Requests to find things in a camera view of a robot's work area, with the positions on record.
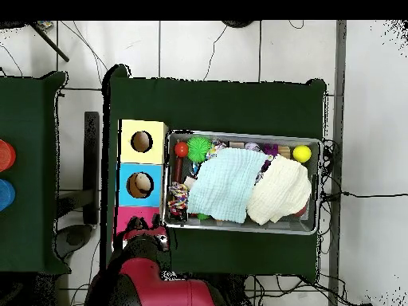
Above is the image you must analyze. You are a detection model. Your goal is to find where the black round object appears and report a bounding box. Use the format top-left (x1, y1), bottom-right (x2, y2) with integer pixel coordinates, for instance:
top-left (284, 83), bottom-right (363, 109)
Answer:
top-left (222, 20), bottom-right (255, 29)

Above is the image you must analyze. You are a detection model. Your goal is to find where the cream waffle cloth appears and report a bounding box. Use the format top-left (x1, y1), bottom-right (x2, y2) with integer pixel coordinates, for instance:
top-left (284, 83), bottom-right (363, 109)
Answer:
top-left (246, 154), bottom-right (312, 226)

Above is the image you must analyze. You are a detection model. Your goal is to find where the blue round plastic stack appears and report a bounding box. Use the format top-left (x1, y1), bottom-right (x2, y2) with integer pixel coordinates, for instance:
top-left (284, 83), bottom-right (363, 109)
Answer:
top-left (0, 178), bottom-right (16, 212)

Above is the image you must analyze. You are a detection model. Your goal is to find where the green spiky rubber ball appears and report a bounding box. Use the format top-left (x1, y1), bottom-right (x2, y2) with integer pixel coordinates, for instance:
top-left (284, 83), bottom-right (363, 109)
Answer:
top-left (186, 135), bottom-right (212, 163)

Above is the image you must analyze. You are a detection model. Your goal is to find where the black tripod leg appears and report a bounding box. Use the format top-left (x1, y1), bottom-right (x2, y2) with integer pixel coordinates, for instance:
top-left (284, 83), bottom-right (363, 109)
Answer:
top-left (28, 21), bottom-right (70, 63)

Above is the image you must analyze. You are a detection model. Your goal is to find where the colourful knotted rope toy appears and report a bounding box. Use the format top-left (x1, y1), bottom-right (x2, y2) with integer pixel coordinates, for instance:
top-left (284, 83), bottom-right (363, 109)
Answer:
top-left (167, 182), bottom-right (190, 221)

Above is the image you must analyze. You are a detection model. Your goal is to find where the shallow silver mesh bin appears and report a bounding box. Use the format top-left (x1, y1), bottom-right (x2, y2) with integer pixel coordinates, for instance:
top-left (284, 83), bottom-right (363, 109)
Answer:
top-left (162, 128), bottom-right (323, 236)

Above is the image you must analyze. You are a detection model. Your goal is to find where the wooden box with three holes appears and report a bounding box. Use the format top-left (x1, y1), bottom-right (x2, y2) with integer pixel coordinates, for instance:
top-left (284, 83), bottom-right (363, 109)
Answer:
top-left (112, 119), bottom-right (169, 237)

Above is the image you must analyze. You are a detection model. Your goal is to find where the red ball-headed stick toy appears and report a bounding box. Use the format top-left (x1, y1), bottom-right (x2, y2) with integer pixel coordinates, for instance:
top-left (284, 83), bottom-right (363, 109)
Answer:
top-left (171, 140), bottom-right (190, 184)

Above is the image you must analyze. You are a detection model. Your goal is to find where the dark green tablecloth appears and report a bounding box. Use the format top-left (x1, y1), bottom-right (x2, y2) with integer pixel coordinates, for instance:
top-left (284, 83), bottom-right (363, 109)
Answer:
top-left (103, 64), bottom-right (328, 284)

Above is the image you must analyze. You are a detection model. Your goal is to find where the purple monster plush toy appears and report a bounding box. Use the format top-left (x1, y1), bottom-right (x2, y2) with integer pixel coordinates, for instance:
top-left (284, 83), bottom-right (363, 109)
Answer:
top-left (261, 143), bottom-right (281, 171)

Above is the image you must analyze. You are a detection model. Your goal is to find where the black upright panel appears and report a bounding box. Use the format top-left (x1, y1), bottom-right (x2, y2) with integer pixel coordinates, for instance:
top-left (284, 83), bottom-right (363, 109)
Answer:
top-left (82, 111), bottom-right (100, 225)

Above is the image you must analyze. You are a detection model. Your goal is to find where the black power cable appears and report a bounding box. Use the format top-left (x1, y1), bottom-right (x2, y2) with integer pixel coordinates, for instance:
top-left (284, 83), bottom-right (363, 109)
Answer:
top-left (320, 190), bottom-right (408, 202)

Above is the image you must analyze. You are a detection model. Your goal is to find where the dark grey rounded base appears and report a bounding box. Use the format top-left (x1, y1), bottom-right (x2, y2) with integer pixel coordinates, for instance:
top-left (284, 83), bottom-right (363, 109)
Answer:
top-left (52, 223), bottom-right (95, 261)

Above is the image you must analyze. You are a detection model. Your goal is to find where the red round plastic stack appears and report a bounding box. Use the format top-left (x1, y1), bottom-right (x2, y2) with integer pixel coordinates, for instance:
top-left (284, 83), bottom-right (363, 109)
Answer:
top-left (0, 139), bottom-right (17, 173)

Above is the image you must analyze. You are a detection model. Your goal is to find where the light blue waffle cloth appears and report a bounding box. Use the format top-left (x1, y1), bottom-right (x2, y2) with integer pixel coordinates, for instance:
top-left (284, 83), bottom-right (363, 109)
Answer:
top-left (186, 147), bottom-right (269, 224)

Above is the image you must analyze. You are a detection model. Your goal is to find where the yellow ball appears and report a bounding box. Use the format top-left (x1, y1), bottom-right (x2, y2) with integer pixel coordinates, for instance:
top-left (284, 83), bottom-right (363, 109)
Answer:
top-left (292, 144), bottom-right (312, 163)

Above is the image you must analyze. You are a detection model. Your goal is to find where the dark green side-table cloth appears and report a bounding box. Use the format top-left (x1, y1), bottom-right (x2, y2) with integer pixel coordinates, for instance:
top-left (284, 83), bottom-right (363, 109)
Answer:
top-left (0, 71), bottom-right (72, 276)

